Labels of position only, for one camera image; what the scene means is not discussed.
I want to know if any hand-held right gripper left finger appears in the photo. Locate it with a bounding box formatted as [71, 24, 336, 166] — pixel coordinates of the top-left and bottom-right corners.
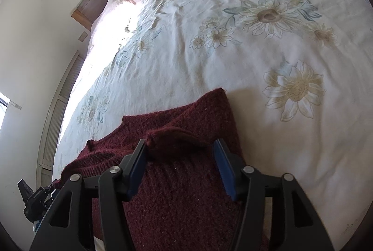
[29, 139, 147, 251]

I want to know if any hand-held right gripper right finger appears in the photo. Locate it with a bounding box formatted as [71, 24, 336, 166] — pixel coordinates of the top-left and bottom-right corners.
[213, 139, 335, 251]

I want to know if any maroon knit sweater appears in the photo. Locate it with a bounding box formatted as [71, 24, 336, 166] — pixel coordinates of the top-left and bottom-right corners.
[60, 88, 271, 251]

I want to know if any beige louvered cabinet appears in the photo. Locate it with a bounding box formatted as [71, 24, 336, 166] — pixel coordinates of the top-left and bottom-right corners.
[36, 50, 86, 190]

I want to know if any floral white blanket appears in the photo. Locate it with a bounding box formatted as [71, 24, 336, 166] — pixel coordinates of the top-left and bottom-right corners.
[54, 0, 372, 251]

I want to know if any window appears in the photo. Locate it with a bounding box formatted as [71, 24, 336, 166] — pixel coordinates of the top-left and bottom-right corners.
[0, 92, 11, 125]

